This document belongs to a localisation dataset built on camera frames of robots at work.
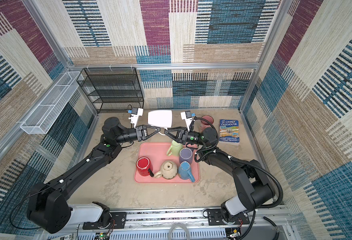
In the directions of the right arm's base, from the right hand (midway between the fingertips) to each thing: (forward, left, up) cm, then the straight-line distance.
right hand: (164, 134), depth 68 cm
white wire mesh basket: (+9, +57, +4) cm, 58 cm away
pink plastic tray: (+7, +7, -28) cm, 30 cm away
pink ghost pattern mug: (+21, -23, -19) cm, 37 cm away
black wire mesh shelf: (+50, +40, -11) cm, 65 cm away
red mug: (-5, +13, -23) cm, 27 cm away
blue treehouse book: (+21, -41, -29) cm, 55 cm away
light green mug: (+5, -4, -23) cm, 24 cm away
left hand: (+1, +2, +3) cm, 4 cm away
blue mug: (-9, -9, -23) cm, 26 cm away
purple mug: (+1, -10, -23) cm, 25 cm away
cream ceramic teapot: (-8, 0, -22) cm, 24 cm away
